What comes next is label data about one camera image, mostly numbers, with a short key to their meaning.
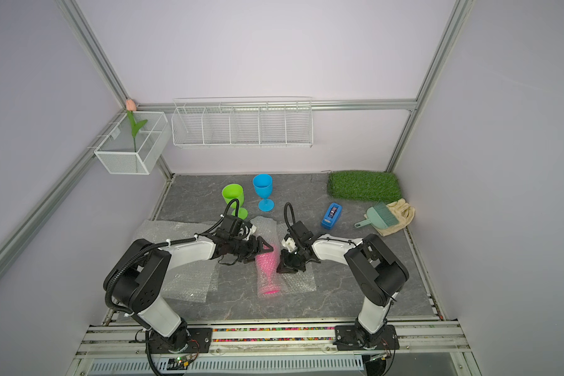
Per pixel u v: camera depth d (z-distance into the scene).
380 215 1.02
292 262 0.79
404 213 1.06
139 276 0.46
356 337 0.66
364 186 1.12
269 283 0.78
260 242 0.83
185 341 0.72
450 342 0.74
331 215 1.01
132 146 0.89
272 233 0.96
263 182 0.99
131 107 0.89
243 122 1.05
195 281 0.85
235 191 0.96
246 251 0.82
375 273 0.47
